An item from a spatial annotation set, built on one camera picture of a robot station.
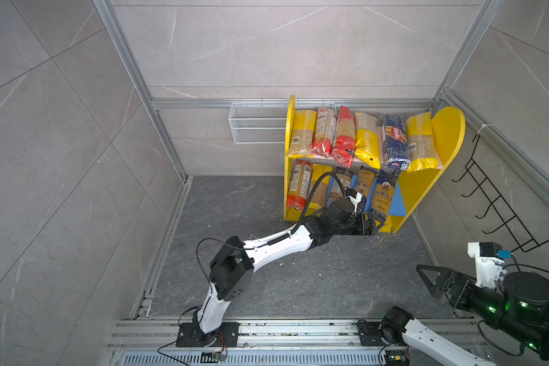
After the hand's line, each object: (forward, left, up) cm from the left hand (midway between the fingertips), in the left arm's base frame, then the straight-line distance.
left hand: (377, 219), depth 72 cm
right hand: (-20, -2, +9) cm, 22 cm away
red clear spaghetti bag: (+24, +22, -9) cm, 34 cm away
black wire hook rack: (-7, -35, +6) cm, 36 cm away
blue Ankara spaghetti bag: (+20, -13, -9) cm, 25 cm away
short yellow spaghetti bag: (+20, +15, -9) cm, 27 cm away
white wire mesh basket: (+51, +37, +3) cm, 63 cm away
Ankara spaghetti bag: (+25, -6, -9) cm, 28 cm away
